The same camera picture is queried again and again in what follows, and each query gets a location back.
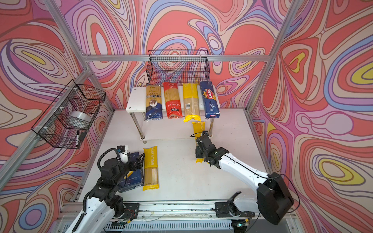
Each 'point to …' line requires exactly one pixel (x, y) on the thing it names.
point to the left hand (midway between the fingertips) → (138, 153)
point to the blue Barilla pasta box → (133, 179)
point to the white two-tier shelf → (165, 128)
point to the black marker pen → (77, 138)
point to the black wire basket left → (65, 119)
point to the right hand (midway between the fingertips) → (201, 151)
